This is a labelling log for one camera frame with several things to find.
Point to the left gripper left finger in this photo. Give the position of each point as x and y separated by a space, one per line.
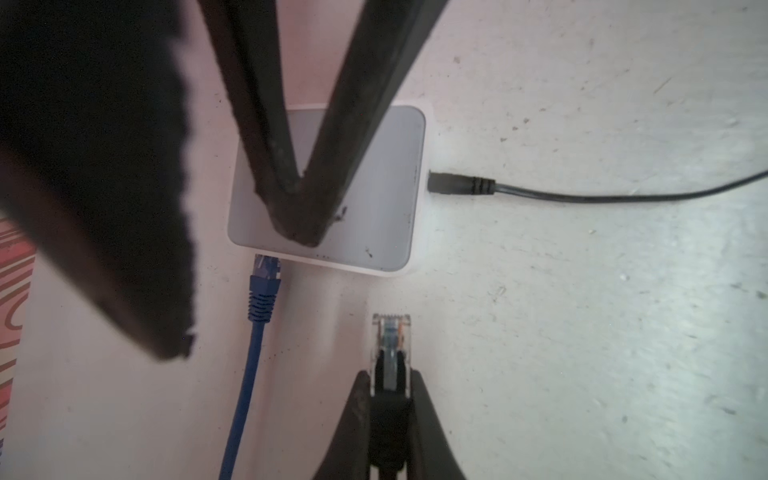
347 456

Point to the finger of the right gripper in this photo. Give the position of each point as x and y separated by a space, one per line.
303 161
93 126

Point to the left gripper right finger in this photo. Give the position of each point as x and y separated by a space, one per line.
430 455

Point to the white small network switch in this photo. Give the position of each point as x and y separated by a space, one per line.
380 225

